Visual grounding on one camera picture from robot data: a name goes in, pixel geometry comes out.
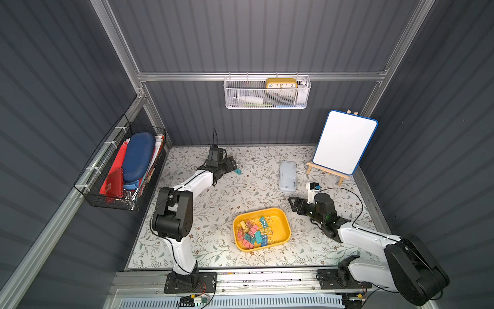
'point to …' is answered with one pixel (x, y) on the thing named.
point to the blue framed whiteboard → (344, 141)
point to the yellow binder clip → (242, 224)
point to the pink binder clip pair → (246, 243)
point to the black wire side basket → (108, 155)
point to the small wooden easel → (327, 170)
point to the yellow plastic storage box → (280, 225)
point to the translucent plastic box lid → (287, 176)
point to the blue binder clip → (264, 241)
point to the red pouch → (114, 189)
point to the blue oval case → (138, 156)
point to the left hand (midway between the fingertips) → (232, 163)
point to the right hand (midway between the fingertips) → (298, 198)
